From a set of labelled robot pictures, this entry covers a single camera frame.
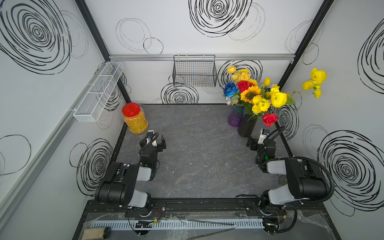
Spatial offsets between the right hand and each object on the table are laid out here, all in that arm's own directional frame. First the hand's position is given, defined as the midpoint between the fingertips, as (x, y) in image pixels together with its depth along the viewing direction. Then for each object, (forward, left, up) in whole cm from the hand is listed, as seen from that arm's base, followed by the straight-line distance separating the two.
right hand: (258, 137), depth 92 cm
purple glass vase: (+14, +12, +3) cm, 19 cm away
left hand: (-3, +64, +4) cm, 65 cm away
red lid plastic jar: (+7, +77, +11) cm, 78 cm away
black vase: (+7, +6, +1) cm, 9 cm away
